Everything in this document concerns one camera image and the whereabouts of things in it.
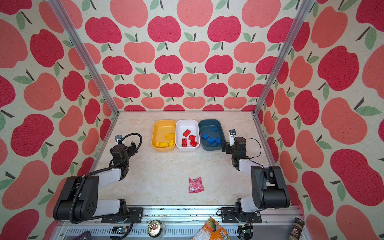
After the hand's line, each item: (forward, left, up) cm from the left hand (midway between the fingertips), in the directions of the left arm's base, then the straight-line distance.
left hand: (127, 144), depth 91 cm
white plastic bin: (+20, -33, -7) cm, 39 cm away
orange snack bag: (-44, -49, -7) cm, 66 cm away
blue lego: (+7, -54, -7) cm, 54 cm away
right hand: (+2, -68, -1) cm, 68 cm away
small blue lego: (+11, -50, -8) cm, 52 cm away
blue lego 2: (+7, -58, -7) cm, 59 cm away
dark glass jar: (-45, -88, -6) cm, 99 cm away
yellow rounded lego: (+4, -20, -7) cm, 22 cm away
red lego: (+15, -37, -8) cm, 40 cm away
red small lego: (+10, -40, -8) cm, 43 cm away
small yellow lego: (+5, -17, -7) cm, 19 cm away
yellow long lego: (+11, -25, -7) cm, 28 cm away
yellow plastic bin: (+17, -17, -7) cm, 25 cm away
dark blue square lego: (+17, -57, -7) cm, 60 cm away
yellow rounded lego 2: (+4, -27, -6) cm, 28 cm away
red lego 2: (+5, -41, -8) cm, 42 cm away
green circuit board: (-43, -4, -11) cm, 44 cm away
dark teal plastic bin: (+14, -54, -9) cm, 57 cm away
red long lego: (+5, -35, -8) cm, 36 cm away
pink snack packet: (-23, -42, -7) cm, 49 cm away
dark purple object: (-45, +8, -6) cm, 46 cm away
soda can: (-44, -25, +2) cm, 50 cm away
